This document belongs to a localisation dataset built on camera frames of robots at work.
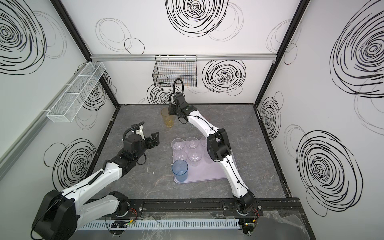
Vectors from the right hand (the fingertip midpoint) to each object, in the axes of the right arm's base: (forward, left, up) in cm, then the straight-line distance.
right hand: (171, 107), depth 98 cm
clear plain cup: (-29, -16, -14) cm, 36 cm away
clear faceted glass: (-21, -5, -12) cm, 24 cm away
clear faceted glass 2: (-19, -14, -13) cm, 27 cm away
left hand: (-22, +7, +1) cm, 23 cm away
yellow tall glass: (-4, +2, -7) cm, 8 cm away
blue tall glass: (-37, -8, -11) cm, 40 cm away
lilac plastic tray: (-37, -22, -14) cm, 46 cm away
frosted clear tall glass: (-33, -23, -6) cm, 41 cm away
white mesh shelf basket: (-20, +47, +19) cm, 55 cm away
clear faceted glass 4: (-20, -21, -10) cm, 31 cm away
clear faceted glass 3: (-30, -8, -10) cm, 32 cm away
